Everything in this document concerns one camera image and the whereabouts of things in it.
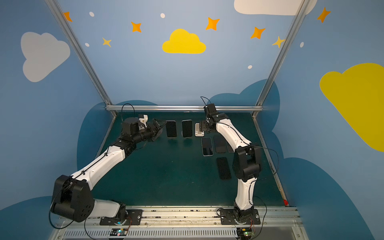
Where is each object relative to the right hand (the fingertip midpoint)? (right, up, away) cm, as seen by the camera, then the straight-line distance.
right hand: (207, 125), depth 94 cm
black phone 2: (-14, -1, +7) cm, 15 cm away
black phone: (-24, -2, +2) cm, 24 cm away
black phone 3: (+10, -27, -1) cm, 29 cm away
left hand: (-24, -1, -14) cm, 28 cm away
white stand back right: (-6, -5, +14) cm, 16 cm away
